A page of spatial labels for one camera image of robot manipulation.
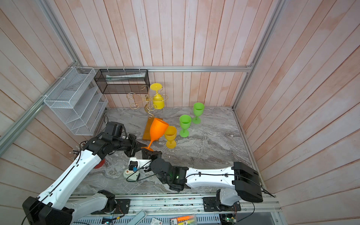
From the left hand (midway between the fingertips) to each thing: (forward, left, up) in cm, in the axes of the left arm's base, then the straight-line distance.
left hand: (147, 146), depth 71 cm
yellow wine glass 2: (+35, -2, 0) cm, 35 cm away
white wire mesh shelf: (+22, +41, +8) cm, 47 cm away
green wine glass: (+24, -21, -9) cm, 33 cm away
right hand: (-2, +1, +2) cm, 3 cm away
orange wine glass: (+4, -6, +8) cm, 11 cm away
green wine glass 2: (+34, -30, -8) cm, 47 cm away
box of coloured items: (-30, -22, -23) cm, 43 cm away
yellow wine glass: (+13, -11, -8) cm, 19 cm away
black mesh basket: (+53, +25, +3) cm, 59 cm away
